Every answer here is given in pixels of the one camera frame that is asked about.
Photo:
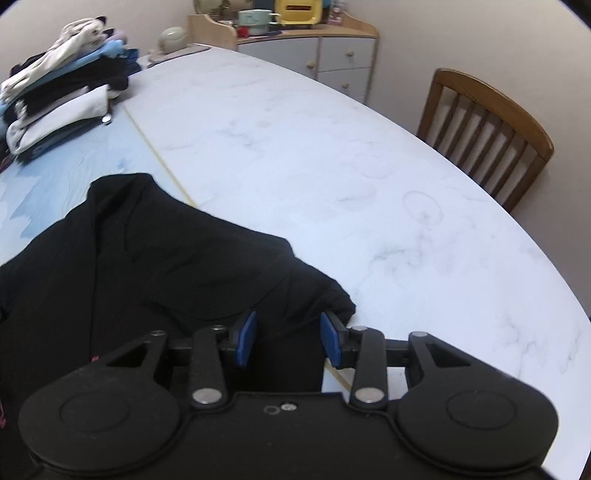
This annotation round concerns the pale green round pot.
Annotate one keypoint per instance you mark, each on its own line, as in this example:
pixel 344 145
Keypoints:
pixel 173 39

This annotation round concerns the wooden slat-back chair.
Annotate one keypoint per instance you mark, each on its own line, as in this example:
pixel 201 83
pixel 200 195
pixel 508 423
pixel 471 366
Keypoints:
pixel 485 115

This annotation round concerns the yellow box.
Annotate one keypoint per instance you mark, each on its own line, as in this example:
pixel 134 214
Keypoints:
pixel 298 11

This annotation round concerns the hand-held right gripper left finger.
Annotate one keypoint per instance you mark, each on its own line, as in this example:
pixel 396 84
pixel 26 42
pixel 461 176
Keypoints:
pixel 249 339

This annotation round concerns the black shirt with pink print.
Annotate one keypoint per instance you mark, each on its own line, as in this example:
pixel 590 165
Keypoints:
pixel 161 258

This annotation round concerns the pale green mug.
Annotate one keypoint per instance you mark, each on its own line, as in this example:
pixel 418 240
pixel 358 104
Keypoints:
pixel 254 21

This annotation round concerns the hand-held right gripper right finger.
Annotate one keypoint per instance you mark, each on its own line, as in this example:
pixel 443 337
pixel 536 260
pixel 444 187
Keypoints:
pixel 330 341

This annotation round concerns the wooden desktop organizer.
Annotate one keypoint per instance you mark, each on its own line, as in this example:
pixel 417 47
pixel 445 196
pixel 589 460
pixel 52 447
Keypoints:
pixel 212 30

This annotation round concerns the white drawer cabinet wooden top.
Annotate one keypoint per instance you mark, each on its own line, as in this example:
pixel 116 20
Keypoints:
pixel 341 55

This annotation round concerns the stack of folded clothes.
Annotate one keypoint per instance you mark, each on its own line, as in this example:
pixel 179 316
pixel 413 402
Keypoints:
pixel 60 83

